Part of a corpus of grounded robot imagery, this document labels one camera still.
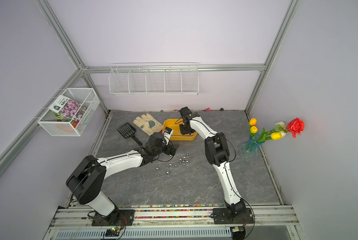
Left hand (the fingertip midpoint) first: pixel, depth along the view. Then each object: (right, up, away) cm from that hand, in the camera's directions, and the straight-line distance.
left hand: (172, 142), depth 89 cm
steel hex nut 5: (-3, -18, -2) cm, 19 cm away
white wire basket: (-57, +12, -16) cm, 60 cm away
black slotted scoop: (-35, +6, +20) cm, 40 cm away
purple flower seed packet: (-51, +19, -15) cm, 56 cm away
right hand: (+8, +7, +16) cm, 19 cm away
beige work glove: (-20, +11, +23) cm, 32 cm away
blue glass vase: (+48, -5, +3) cm, 49 cm away
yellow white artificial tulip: (+51, +5, -20) cm, 55 cm away
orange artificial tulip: (+41, +12, -15) cm, 46 cm away
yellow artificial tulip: (+41, +8, -18) cm, 45 cm away
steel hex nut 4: (-9, -17, 0) cm, 19 cm away
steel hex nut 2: (+12, -10, +6) cm, 16 cm away
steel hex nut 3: (-2, -15, +2) cm, 15 cm away
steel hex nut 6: (+9, -13, +3) cm, 16 cm away
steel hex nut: (+9, -9, +7) cm, 15 cm away
